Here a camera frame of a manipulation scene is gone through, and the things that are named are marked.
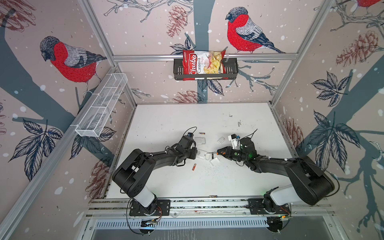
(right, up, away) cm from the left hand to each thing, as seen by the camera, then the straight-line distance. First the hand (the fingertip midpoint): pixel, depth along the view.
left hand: (195, 151), depth 91 cm
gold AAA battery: (+5, +10, +12) cm, 17 cm away
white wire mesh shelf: (-51, +27, -14) cm, 59 cm away
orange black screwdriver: (+13, 0, -5) cm, 14 cm away
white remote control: (+3, +5, +9) cm, 11 cm away
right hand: (+13, -1, -5) cm, 14 cm away
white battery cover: (+18, +6, +8) cm, 20 cm away
